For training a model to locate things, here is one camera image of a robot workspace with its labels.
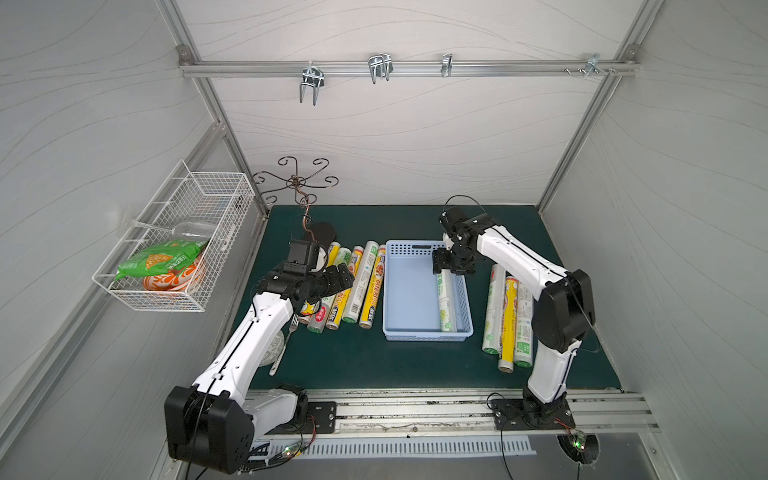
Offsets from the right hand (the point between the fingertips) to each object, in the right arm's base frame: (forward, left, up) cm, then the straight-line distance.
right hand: (444, 269), depth 88 cm
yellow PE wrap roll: (-8, +31, -8) cm, 33 cm away
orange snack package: (-19, +61, +22) cm, 67 cm away
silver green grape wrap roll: (-15, +36, -7) cm, 40 cm away
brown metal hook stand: (+14, +43, +20) cm, 50 cm away
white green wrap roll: (-12, -15, -8) cm, 21 cm away
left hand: (-9, +28, +6) cm, 30 cm away
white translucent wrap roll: (-12, +27, -8) cm, 31 cm away
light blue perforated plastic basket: (-4, +9, -14) cm, 17 cm away
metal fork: (-14, +45, -11) cm, 49 cm away
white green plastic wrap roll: (-6, -2, -8) cm, 10 cm away
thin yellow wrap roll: (-6, +22, -8) cm, 24 cm away
